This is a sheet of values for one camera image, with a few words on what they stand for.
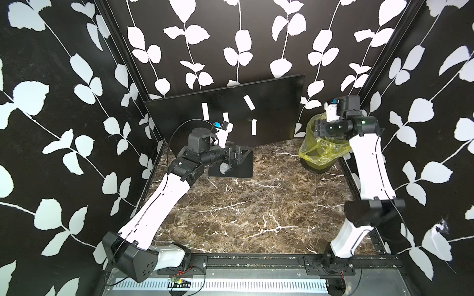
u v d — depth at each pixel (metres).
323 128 0.69
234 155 0.60
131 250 0.37
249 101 0.72
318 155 0.88
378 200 0.45
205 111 0.71
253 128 0.80
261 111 1.34
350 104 0.56
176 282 0.71
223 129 0.59
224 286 0.70
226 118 0.75
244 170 1.05
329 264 0.66
